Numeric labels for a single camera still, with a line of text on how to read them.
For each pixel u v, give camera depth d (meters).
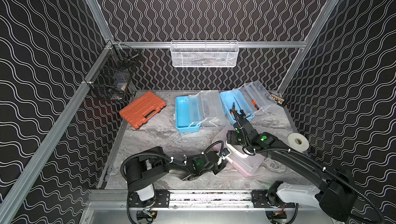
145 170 0.45
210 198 0.76
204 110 0.97
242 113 1.06
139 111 1.01
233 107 1.10
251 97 1.04
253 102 1.01
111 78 0.95
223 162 0.69
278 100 1.13
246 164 0.73
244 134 0.60
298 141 0.95
